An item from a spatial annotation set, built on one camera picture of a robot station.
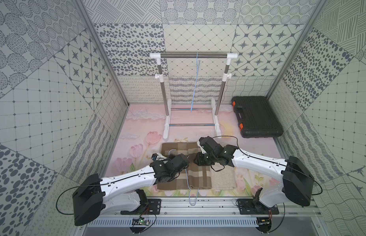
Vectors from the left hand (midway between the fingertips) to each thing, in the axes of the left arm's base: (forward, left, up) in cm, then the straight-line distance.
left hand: (180, 152), depth 81 cm
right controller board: (-30, -43, -15) cm, 55 cm away
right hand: (-4, -9, -3) cm, 10 cm away
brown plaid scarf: (-10, -8, -7) cm, 15 cm away
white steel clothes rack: (+39, -24, -1) cm, 46 cm away
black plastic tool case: (+32, -53, -6) cm, 63 cm away
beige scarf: (-10, -24, -10) cm, 28 cm away
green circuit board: (-31, +19, -12) cm, 38 cm away
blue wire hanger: (-15, -5, -5) cm, 17 cm away
